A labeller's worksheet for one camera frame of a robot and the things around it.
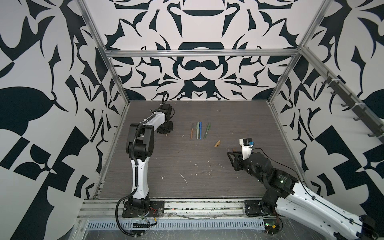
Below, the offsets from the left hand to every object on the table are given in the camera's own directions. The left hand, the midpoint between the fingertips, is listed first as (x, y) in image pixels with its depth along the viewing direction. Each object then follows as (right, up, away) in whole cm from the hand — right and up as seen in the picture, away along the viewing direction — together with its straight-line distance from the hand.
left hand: (166, 128), depth 102 cm
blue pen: (+23, -1, +1) cm, 23 cm away
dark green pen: (+28, -1, +1) cm, 28 cm away
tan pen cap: (+33, -9, -6) cm, 35 cm away
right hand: (+36, -10, -29) cm, 47 cm away
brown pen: (+17, -2, 0) cm, 17 cm away
